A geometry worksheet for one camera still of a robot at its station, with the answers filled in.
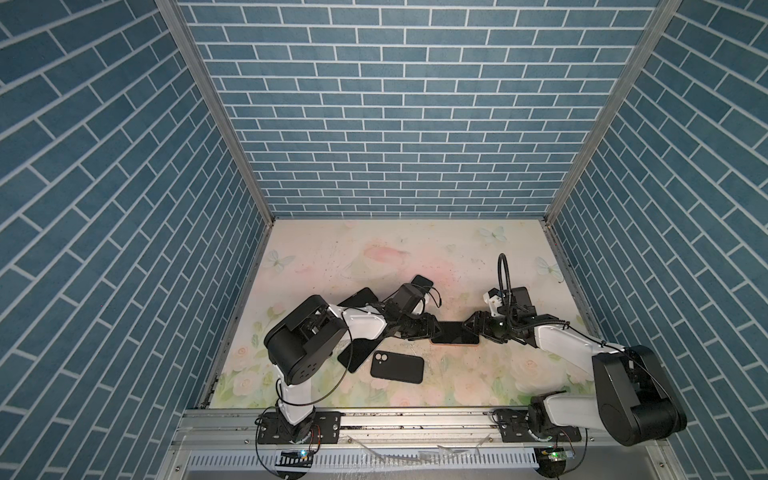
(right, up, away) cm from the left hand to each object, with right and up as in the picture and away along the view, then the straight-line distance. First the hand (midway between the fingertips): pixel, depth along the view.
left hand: (440, 334), depth 87 cm
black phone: (+5, 0, +3) cm, 6 cm away
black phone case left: (-25, +9, +10) cm, 28 cm away
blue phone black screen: (-5, +14, +16) cm, 22 cm away
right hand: (+9, +2, +2) cm, 9 cm away
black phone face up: (-24, -5, -1) cm, 25 cm away
